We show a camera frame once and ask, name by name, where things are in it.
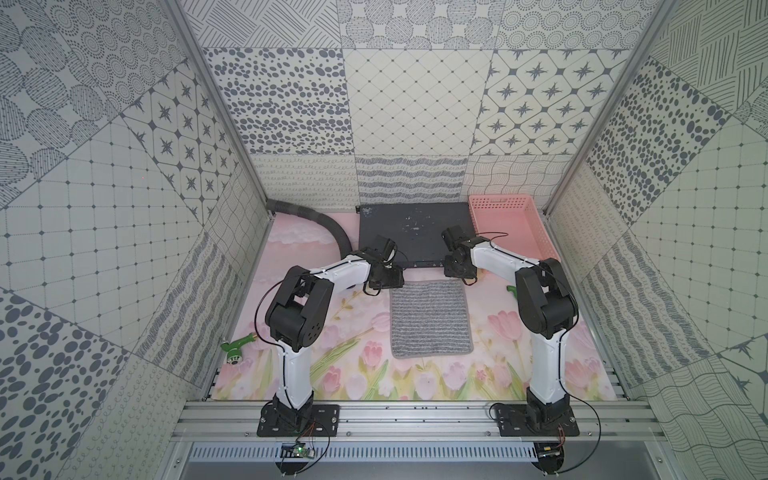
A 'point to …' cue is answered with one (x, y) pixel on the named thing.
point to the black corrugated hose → (287, 207)
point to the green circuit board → (296, 450)
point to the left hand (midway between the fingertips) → (394, 273)
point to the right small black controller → (549, 455)
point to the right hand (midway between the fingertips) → (458, 273)
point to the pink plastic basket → (514, 223)
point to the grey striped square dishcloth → (429, 318)
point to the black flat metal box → (416, 228)
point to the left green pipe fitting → (233, 349)
